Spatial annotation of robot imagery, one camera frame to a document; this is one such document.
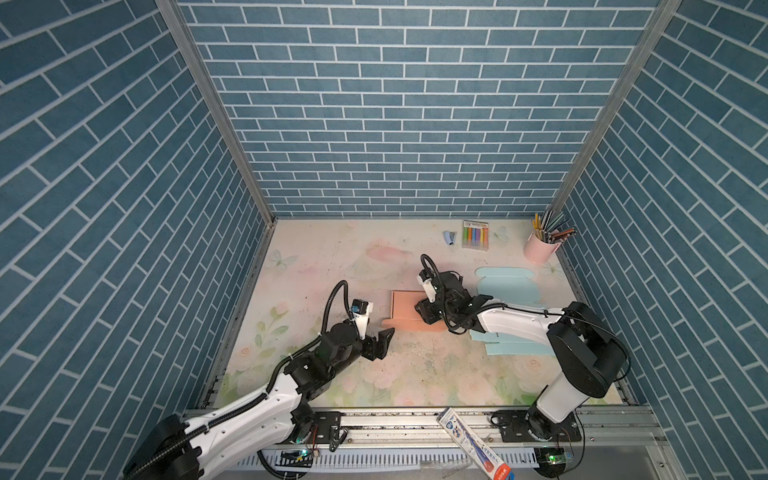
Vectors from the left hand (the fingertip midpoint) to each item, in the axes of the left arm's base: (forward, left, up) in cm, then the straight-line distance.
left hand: (383, 327), depth 80 cm
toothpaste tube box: (-26, -22, -9) cm, 35 cm away
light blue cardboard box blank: (+20, -44, -12) cm, 50 cm away
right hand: (+11, -10, -5) cm, 16 cm away
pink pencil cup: (+30, -55, -5) cm, 63 cm away
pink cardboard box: (+6, -6, -7) cm, 11 cm away
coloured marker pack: (+42, -35, -9) cm, 55 cm away
